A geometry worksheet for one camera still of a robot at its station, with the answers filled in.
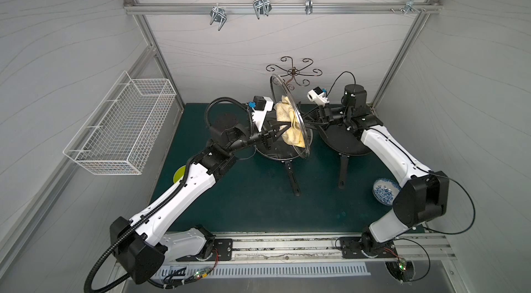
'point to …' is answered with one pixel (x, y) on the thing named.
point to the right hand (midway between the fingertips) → (298, 123)
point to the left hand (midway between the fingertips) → (290, 123)
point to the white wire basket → (126, 133)
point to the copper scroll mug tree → (294, 72)
